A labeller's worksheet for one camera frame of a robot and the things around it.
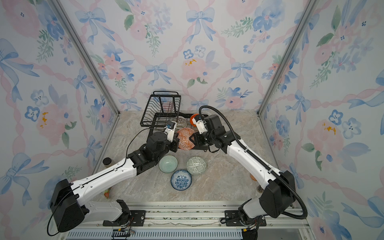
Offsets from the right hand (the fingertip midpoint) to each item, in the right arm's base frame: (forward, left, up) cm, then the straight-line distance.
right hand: (192, 136), depth 79 cm
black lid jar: (-9, +48, -13) cm, 50 cm away
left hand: (0, +7, +4) cm, 8 cm away
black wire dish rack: (+34, +22, -11) cm, 42 cm away
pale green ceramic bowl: (-7, +15, -20) cm, 25 cm away
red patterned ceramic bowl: (+1, +5, -1) cm, 5 cm away
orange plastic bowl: (+27, +1, -13) cm, 30 cm away
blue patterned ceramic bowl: (-15, +6, -22) cm, 27 cm away
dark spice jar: (-20, -37, -21) cm, 47 cm away
